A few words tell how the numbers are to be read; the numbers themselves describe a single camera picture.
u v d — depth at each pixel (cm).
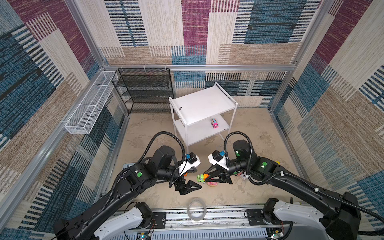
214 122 89
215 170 64
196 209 79
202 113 74
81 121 90
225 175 57
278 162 53
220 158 56
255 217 74
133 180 47
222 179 59
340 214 39
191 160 54
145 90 109
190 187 55
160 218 75
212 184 83
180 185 55
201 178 62
